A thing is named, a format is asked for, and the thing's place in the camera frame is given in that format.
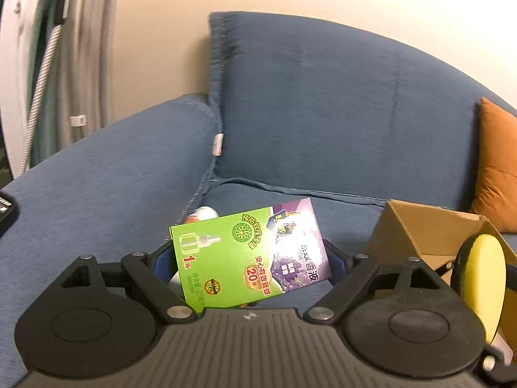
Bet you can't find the blue fabric sofa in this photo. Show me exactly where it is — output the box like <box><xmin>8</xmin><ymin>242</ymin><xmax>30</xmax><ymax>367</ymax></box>
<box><xmin>0</xmin><ymin>11</ymin><xmax>517</xmax><ymax>388</ymax></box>

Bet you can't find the orange and white bottle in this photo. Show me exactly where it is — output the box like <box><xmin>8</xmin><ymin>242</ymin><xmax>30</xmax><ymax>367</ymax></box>
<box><xmin>184</xmin><ymin>206</ymin><xmax>219</xmax><ymax>225</ymax></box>

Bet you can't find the grey curtain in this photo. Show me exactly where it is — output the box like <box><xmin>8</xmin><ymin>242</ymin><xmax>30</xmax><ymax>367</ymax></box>
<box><xmin>58</xmin><ymin>0</ymin><xmax>122</xmax><ymax>150</ymax></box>

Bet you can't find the striped white hose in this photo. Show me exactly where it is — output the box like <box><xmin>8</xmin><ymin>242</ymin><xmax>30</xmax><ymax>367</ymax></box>
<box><xmin>19</xmin><ymin>23</ymin><xmax>62</xmax><ymax>172</ymax></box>

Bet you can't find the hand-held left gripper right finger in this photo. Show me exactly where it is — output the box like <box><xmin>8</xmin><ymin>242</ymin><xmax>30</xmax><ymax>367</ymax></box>
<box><xmin>303</xmin><ymin>239</ymin><xmax>445</xmax><ymax>324</ymax></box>

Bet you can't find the brown cardboard box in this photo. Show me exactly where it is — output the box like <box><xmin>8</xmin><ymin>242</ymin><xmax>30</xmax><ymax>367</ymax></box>
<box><xmin>364</xmin><ymin>199</ymin><xmax>517</xmax><ymax>350</ymax></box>

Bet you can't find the black remote control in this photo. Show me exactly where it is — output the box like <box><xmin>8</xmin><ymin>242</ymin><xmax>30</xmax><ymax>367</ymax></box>
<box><xmin>0</xmin><ymin>190</ymin><xmax>19</xmax><ymax>236</ymax></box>

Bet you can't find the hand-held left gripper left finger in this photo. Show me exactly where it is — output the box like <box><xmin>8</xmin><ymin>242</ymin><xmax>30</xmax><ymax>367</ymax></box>
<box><xmin>58</xmin><ymin>242</ymin><xmax>198</xmax><ymax>324</ymax></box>

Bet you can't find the yellow round sponge pad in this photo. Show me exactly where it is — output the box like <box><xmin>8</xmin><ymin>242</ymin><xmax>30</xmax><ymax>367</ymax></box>
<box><xmin>450</xmin><ymin>232</ymin><xmax>507</xmax><ymax>346</ymax></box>

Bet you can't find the green and purple carton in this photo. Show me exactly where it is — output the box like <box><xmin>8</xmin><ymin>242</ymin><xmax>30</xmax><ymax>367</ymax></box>
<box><xmin>169</xmin><ymin>197</ymin><xmax>332</xmax><ymax>314</ymax></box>

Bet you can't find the large orange cushion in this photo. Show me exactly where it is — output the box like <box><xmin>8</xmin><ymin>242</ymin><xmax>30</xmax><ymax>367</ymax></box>
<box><xmin>470</xmin><ymin>97</ymin><xmax>517</xmax><ymax>234</ymax></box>

